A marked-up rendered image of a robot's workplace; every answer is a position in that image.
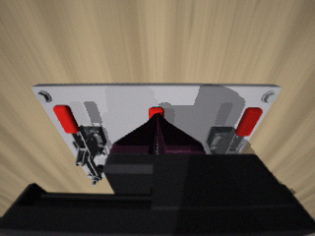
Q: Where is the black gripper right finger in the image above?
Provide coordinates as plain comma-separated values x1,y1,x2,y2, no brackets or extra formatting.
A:
157,113,206,154

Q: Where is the light grey flat plate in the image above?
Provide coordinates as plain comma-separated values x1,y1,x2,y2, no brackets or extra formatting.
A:
31,83,282,165

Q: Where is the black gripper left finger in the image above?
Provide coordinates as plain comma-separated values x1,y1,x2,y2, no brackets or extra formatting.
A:
108,113,158,155

